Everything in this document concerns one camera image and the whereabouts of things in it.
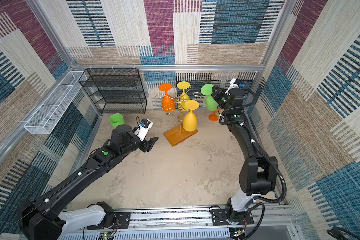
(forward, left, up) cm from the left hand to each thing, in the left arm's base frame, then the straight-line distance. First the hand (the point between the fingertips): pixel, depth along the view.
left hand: (152, 131), depth 74 cm
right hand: (+20, -29, +11) cm, 37 cm away
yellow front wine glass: (+9, -19, -4) cm, 21 cm away
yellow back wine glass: (+28, -15, +7) cm, 32 cm away
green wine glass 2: (+19, -32, 0) cm, 37 cm away
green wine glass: (+20, +27, -13) cm, 36 cm away
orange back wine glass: (+24, -6, -3) cm, 25 cm away
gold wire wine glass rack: (+17, -12, -27) cm, 34 cm away
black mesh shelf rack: (+45, +33, -10) cm, 57 cm away
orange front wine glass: (+32, -39, -26) cm, 57 cm away
